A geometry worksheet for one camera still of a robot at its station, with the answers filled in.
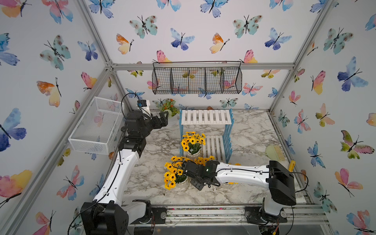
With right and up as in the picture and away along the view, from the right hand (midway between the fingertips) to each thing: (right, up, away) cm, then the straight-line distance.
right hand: (197, 178), depth 79 cm
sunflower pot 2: (-3, +19, +2) cm, 19 cm away
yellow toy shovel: (+58, +5, +10) cm, 59 cm away
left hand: (-19, +35, -4) cm, 40 cm away
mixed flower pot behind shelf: (-20, +42, +22) cm, 51 cm away
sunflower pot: (-12, +5, -9) cm, 16 cm away
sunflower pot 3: (+2, +9, 0) cm, 10 cm away
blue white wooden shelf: (+15, +14, +19) cm, 28 cm away
